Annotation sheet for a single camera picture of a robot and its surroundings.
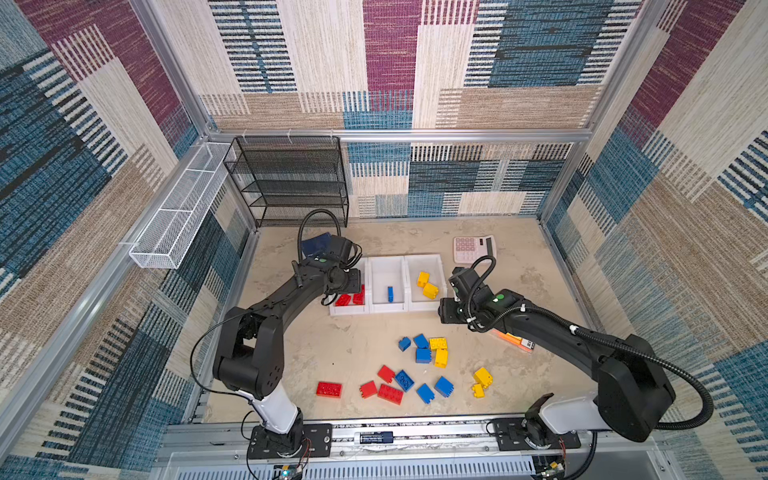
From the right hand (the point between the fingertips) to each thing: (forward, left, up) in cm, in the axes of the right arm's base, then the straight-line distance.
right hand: (449, 315), depth 86 cm
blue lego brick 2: (-8, +8, -8) cm, 14 cm away
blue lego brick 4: (-17, +3, -7) cm, 19 cm away
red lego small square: (-17, +23, -8) cm, 30 cm away
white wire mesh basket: (+22, +84, +11) cm, 88 cm away
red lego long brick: (+10, +26, -6) cm, 29 cm away
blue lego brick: (-5, +13, -6) cm, 15 cm away
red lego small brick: (-13, +18, -7) cm, 24 cm away
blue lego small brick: (+11, +16, -5) cm, 20 cm away
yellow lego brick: (+11, +4, -5) cm, 13 cm away
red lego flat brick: (-19, +17, -7) cm, 26 cm away
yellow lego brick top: (-6, +3, -6) cm, 9 cm away
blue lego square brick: (-4, +8, -8) cm, 12 cm away
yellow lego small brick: (-19, -6, -7) cm, 21 cm away
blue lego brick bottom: (-18, +8, -8) cm, 22 cm away
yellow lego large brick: (-15, -8, -6) cm, 18 cm away
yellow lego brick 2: (-10, +3, -6) cm, 12 cm away
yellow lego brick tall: (+16, +5, -6) cm, 18 cm away
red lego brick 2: (-17, +33, -7) cm, 38 cm away
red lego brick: (+9, +31, -6) cm, 33 cm away
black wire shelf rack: (+50, +51, +10) cm, 72 cm away
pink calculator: (+29, -12, -7) cm, 32 cm away
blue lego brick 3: (-15, +13, -8) cm, 22 cm away
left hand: (+12, +28, +2) cm, 30 cm away
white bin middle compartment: (+20, +18, -6) cm, 27 cm away
